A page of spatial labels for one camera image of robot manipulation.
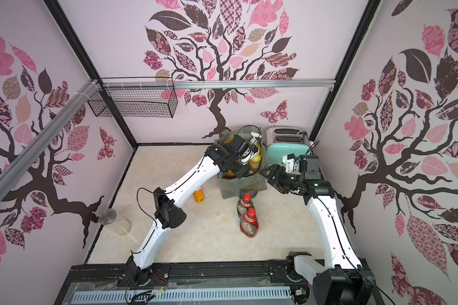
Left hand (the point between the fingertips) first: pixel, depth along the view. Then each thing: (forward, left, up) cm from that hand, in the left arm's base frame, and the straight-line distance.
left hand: (242, 170), depth 85 cm
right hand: (-9, -9, +8) cm, 15 cm away
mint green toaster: (+21, -23, -2) cm, 31 cm away
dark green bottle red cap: (-15, -1, -3) cm, 16 cm away
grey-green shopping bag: (-8, +5, -1) cm, 10 cm away
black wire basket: (+35, +44, +16) cm, 59 cm away
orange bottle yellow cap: (+4, -7, -1) cm, 8 cm away
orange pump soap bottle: (+12, +6, +7) cm, 15 cm away
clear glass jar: (-21, +54, -4) cm, 58 cm away
